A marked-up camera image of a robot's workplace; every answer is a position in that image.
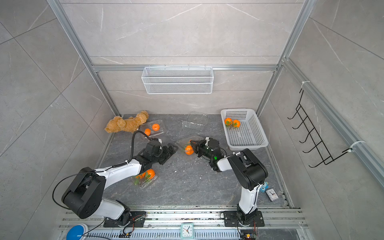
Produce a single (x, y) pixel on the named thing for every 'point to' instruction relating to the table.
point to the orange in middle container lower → (189, 150)
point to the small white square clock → (272, 194)
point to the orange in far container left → (147, 131)
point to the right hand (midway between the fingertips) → (190, 141)
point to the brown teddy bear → (129, 125)
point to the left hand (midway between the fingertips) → (177, 148)
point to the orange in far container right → (155, 127)
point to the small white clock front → (187, 231)
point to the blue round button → (75, 232)
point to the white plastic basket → (244, 129)
